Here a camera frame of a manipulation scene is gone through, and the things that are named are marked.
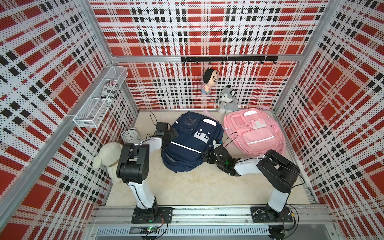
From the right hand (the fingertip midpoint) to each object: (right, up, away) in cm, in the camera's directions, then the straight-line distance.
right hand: (207, 153), depth 93 cm
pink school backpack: (+32, +13, +9) cm, 35 cm away
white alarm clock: (-52, +10, +8) cm, 54 cm away
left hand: (-22, +11, +8) cm, 26 cm away
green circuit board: (-29, -32, -24) cm, 49 cm away
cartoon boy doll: (+1, +46, -2) cm, 46 cm away
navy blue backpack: (-7, +12, +8) cm, 16 cm away
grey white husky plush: (+16, +34, +17) cm, 41 cm away
